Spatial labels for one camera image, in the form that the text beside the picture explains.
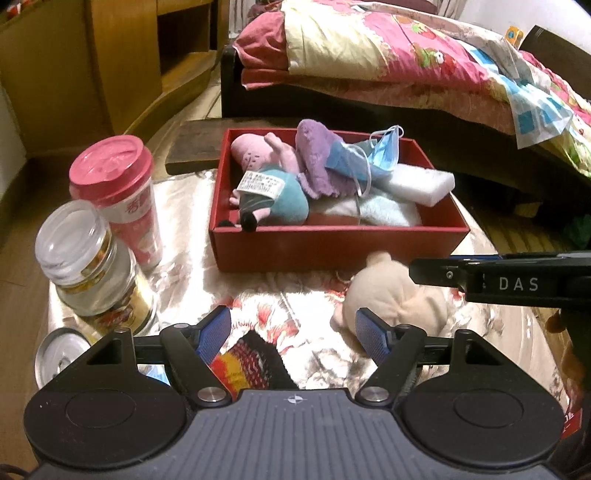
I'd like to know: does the wooden cabinet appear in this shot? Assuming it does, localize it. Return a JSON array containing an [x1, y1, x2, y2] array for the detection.
[[0, 0, 232, 158]]

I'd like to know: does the pink lidded paper cup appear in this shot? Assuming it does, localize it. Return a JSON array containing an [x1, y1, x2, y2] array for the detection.
[[69, 135, 163, 271]]

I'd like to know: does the bamboo floor mat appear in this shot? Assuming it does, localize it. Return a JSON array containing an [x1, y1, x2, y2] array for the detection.
[[485, 222, 591, 259]]

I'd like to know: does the light blue towel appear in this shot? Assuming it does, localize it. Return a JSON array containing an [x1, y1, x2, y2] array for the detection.
[[308, 190, 423, 227]]

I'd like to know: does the red cardboard box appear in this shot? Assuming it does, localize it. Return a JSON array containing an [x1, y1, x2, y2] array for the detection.
[[209, 127, 471, 274]]

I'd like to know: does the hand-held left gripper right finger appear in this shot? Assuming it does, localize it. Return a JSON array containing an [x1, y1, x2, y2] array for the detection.
[[355, 308, 502, 407]]

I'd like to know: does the clear glass coffee jar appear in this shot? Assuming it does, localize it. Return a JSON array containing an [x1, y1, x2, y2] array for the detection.
[[34, 199, 158, 335]]

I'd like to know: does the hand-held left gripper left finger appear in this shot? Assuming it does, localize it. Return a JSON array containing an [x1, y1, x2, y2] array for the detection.
[[88, 305, 232, 407]]

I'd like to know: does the pink pig plush toy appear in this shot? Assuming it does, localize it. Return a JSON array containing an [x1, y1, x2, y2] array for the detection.
[[222, 133, 310, 232]]

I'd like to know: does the blue face mask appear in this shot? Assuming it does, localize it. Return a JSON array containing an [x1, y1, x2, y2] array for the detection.
[[325, 126, 403, 217]]

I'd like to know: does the purple fleece cloth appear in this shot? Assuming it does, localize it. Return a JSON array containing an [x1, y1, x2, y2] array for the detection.
[[295, 119, 370, 200]]

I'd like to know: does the white tissue packet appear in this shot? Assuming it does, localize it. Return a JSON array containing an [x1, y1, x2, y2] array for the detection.
[[376, 164, 455, 207]]

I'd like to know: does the beige bear plush toy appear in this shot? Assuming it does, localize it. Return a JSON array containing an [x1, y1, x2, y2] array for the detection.
[[331, 251, 448, 343]]

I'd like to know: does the pink floral quilt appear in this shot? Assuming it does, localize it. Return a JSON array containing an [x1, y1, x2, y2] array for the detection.
[[233, 0, 591, 176]]

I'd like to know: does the dark wooden bed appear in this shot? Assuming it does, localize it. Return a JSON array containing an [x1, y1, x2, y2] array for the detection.
[[221, 0, 591, 208]]

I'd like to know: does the dark wooden board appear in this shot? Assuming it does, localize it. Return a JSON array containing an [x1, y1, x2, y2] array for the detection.
[[165, 117, 232, 176]]

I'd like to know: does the shiny floral tablecloth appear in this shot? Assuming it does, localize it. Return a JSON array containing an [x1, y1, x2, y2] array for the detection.
[[34, 168, 573, 416]]

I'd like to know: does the yellow drink can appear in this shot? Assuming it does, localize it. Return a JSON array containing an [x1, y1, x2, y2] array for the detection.
[[34, 329, 93, 391]]

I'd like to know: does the black red yellow knitted cloth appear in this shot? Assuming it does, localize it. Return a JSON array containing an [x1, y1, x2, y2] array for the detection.
[[210, 331, 297, 394]]

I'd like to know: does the blue white patterned sheet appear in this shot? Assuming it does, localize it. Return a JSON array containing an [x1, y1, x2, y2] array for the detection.
[[466, 32, 591, 149]]

